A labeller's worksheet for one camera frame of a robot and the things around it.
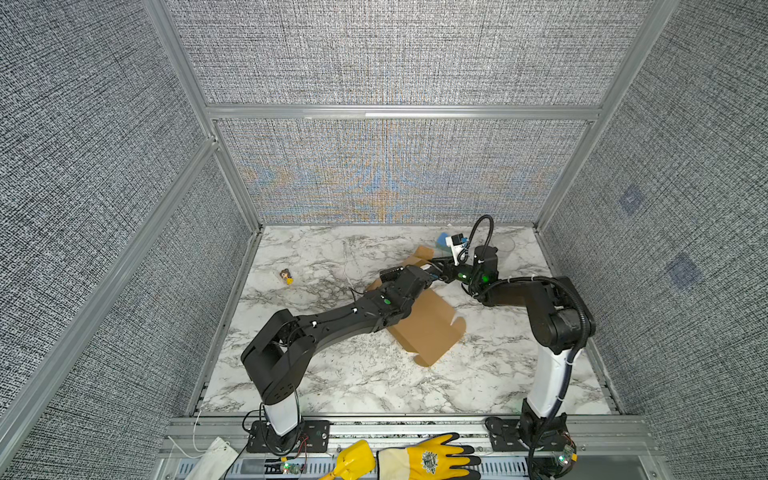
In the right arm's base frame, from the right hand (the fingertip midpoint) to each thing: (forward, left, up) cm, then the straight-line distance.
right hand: (430, 260), depth 98 cm
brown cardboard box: (-20, +2, -10) cm, 22 cm away
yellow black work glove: (-53, +3, -7) cm, 54 cm away
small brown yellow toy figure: (0, +49, -6) cm, 50 cm away
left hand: (-9, +13, +7) cm, 17 cm away
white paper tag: (-54, +54, -7) cm, 77 cm away
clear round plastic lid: (+12, -28, -5) cm, 31 cm away
